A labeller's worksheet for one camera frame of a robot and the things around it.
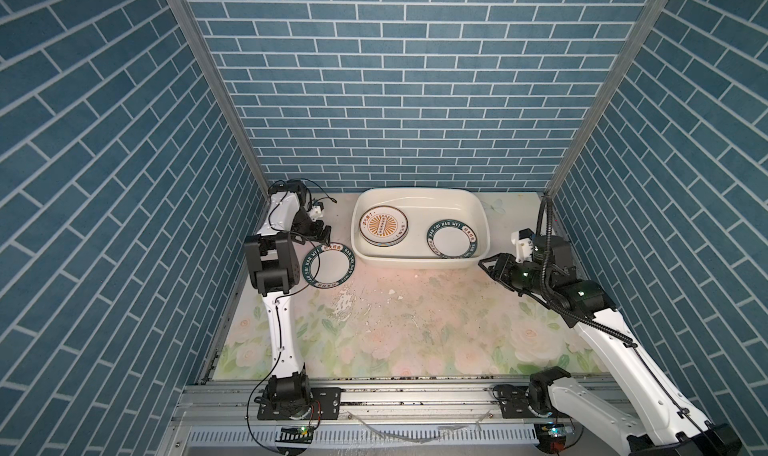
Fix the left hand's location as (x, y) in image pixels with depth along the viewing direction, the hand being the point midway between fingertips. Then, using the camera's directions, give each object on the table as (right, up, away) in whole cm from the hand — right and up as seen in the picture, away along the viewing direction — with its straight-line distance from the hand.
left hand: (315, 239), depth 101 cm
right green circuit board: (+66, -46, -29) cm, 85 cm away
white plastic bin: (+38, +11, +12) cm, 41 cm away
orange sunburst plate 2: (+23, +1, +4) cm, 23 cm away
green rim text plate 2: (+48, 0, +5) cm, 48 cm away
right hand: (+49, -4, -27) cm, 56 cm away
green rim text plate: (+5, -9, -2) cm, 10 cm away
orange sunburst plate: (+23, +9, +10) cm, 27 cm away
